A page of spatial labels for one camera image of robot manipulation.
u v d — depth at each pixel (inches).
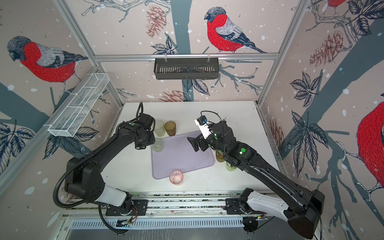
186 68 41.6
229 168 31.4
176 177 32.5
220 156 34.5
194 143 23.2
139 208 28.7
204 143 23.9
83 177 16.5
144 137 27.0
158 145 37.4
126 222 27.9
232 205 28.8
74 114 29.3
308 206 14.9
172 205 29.4
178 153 38.6
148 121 27.4
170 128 38.8
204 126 22.5
